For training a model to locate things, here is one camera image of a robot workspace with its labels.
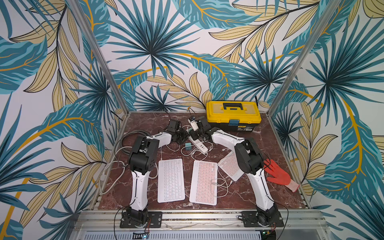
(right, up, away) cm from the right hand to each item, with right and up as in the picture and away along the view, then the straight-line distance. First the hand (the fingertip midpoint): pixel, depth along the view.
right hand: (192, 130), depth 102 cm
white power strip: (+5, -10, -4) cm, 12 cm away
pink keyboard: (+7, -30, -17) cm, 35 cm away
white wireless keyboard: (-12, -30, -18) cm, 37 cm away
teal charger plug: (-2, -12, -5) cm, 13 cm away
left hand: (-1, -4, 0) cm, 4 cm away
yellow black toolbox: (+26, +9, -7) cm, 29 cm away
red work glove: (+53, -27, -13) cm, 61 cm away
